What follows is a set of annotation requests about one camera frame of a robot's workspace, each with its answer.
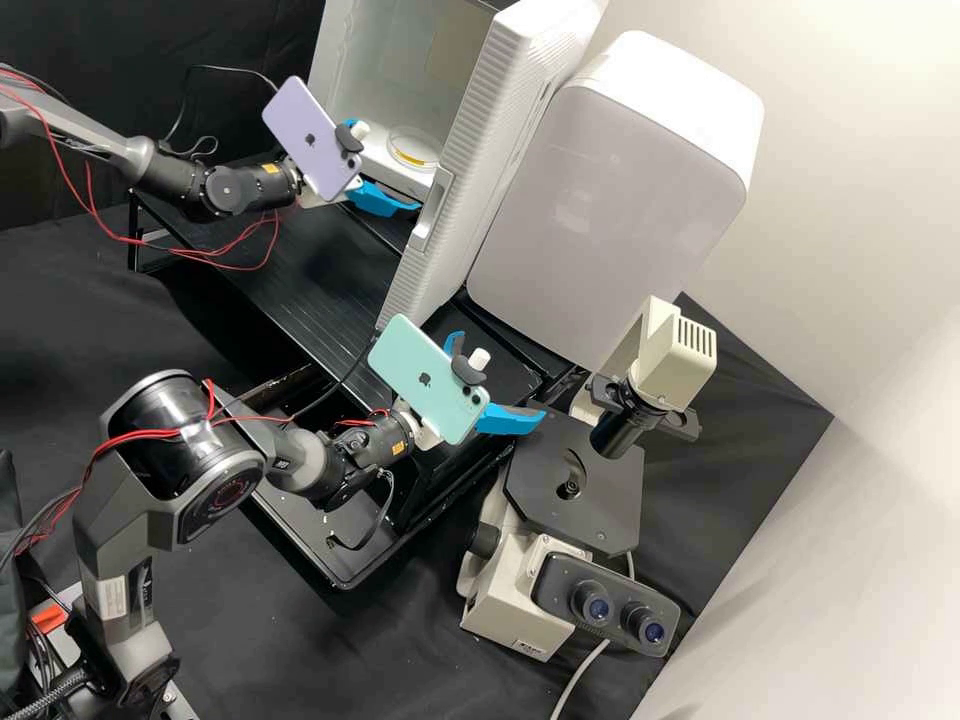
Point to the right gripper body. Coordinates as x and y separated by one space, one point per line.
425 437

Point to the black platform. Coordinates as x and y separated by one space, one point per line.
300 300
525 341

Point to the white incubator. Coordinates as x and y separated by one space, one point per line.
375 67

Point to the right wrist camera phone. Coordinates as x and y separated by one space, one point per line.
420 375

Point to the left wrist camera phone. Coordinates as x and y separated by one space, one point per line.
307 135

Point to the incubator door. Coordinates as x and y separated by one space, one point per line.
480 150

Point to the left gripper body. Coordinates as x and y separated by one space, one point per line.
315 195

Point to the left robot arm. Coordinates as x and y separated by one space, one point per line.
172 176

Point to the black tray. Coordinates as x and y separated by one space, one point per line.
352 559

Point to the wrist camera phone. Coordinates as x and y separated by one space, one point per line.
420 375
307 135

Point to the white box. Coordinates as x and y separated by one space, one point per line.
615 187

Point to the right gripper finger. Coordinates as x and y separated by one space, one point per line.
450 346
510 421

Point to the cream microscope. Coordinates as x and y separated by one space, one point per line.
510 592

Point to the petri dish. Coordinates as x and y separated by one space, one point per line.
411 155

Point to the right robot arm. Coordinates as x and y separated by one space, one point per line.
180 450

